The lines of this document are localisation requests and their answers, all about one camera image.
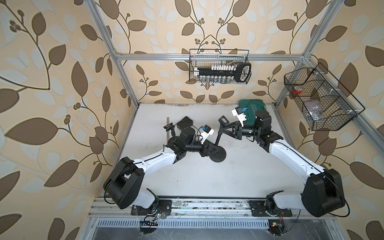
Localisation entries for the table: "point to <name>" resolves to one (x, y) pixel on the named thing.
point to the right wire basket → (325, 105)
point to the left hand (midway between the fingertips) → (215, 146)
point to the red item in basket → (297, 89)
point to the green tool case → (250, 107)
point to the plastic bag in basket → (314, 109)
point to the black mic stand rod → (171, 127)
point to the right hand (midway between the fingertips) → (220, 129)
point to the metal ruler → (167, 120)
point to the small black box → (184, 123)
